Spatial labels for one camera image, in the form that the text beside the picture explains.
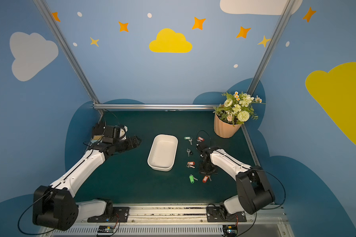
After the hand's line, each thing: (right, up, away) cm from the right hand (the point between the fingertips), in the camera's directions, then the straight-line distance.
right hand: (207, 172), depth 87 cm
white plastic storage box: (-28, +9, +10) cm, 31 cm away
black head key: (-10, +10, +12) cm, 19 cm away
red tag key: (-2, +18, +18) cm, 25 cm away
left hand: (-42, +19, -2) cm, 46 cm away
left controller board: (-53, -24, -15) cm, 60 cm away
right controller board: (+9, -25, -14) cm, 30 cm away
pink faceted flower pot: (+13, +25, +11) cm, 30 cm away
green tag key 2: (-9, -4, 0) cm, 10 cm away
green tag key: (-9, +18, +20) cm, 28 cm away
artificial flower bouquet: (+17, +37, -4) cm, 41 cm away
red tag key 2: (-1, -3, -3) cm, 4 cm away
